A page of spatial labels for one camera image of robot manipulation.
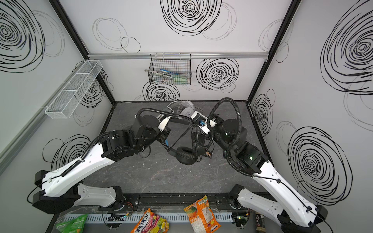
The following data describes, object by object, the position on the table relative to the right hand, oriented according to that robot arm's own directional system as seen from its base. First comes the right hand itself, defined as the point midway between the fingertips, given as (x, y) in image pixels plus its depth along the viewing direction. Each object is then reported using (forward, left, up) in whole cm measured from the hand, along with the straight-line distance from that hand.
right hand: (201, 112), depth 59 cm
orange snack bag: (-32, -1, -38) cm, 49 cm away
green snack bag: (-36, +56, -38) cm, 77 cm away
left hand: (-1, +14, -6) cm, 16 cm away
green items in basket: (+34, +10, -8) cm, 36 cm away
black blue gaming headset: (-7, +5, -16) cm, 19 cm away
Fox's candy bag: (-34, +23, -38) cm, 56 cm away
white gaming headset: (+35, +9, -35) cm, 51 cm away
